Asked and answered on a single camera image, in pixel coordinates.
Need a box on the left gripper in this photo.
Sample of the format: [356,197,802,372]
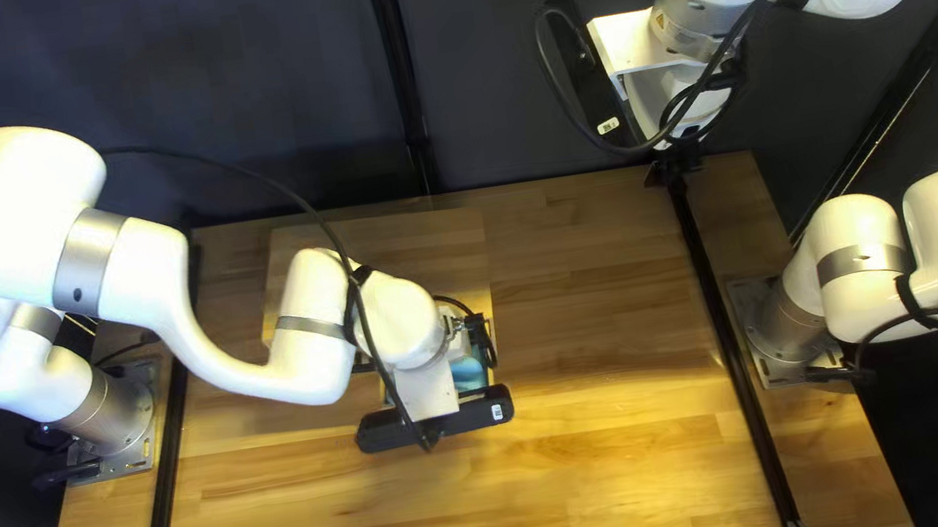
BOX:
[377,308,507,426]

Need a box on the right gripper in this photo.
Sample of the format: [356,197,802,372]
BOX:
[584,0,747,150]

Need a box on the light blue towel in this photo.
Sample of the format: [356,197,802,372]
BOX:
[448,351,490,395]

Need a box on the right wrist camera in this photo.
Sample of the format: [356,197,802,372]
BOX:
[535,0,631,166]

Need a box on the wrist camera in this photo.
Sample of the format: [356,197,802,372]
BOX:
[535,0,631,166]
[351,390,518,457]

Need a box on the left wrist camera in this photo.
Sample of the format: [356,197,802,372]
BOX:
[351,390,518,457]

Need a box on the thin black cable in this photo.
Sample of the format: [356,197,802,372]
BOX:
[88,336,167,369]

